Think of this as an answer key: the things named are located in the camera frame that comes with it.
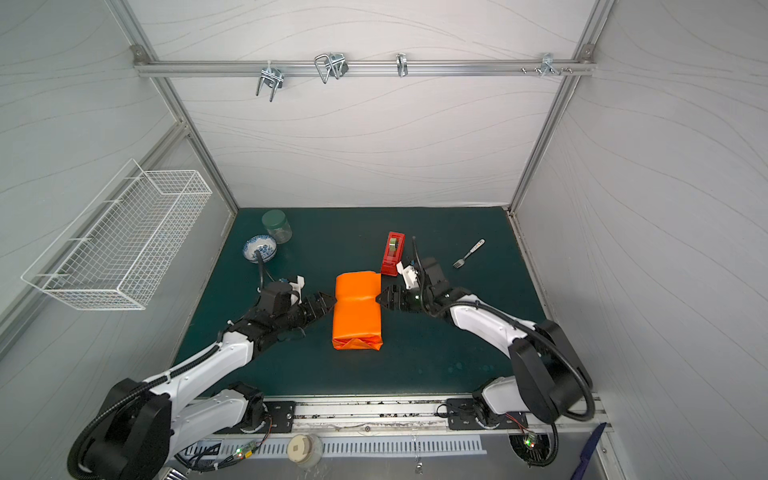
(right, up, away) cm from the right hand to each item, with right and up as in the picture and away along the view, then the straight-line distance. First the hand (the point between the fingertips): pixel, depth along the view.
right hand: (389, 293), depth 84 cm
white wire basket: (-63, +13, -16) cm, 67 cm away
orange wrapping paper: (-9, -7, 0) cm, 12 cm away
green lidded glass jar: (-40, +20, +20) cm, 49 cm away
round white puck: (-17, -28, -24) cm, 40 cm away
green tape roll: (+1, +14, +17) cm, 22 cm away
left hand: (-16, -2, +1) cm, 16 cm away
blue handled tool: (+48, -35, -14) cm, 61 cm away
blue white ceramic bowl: (-46, +14, +22) cm, 53 cm away
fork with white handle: (+26, +7, +20) cm, 33 cm away
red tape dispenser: (+1, +11, +16) cm, 19 cm away
